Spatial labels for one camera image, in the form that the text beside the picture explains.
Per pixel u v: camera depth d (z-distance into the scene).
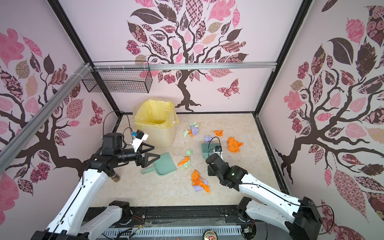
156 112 0.97
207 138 1.01
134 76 0.95
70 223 0.39
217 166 0.58
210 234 0.60
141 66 0.91
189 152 0.97
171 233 0.70
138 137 0.61
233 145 1.00
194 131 1.07
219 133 1.06
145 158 0.61
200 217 0.74
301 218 0.39
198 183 0.83
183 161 0.92
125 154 0.60
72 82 0.76
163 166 0.88
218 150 0.70
